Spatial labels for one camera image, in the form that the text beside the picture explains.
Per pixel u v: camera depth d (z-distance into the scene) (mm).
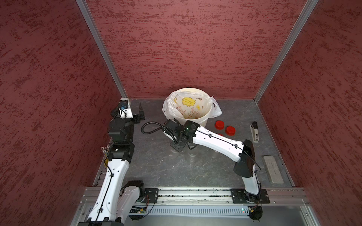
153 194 742
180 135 503
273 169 810
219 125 1019
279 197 756
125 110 555
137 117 618
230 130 1002
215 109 831
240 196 740
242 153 460
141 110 630
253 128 983
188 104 915
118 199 443
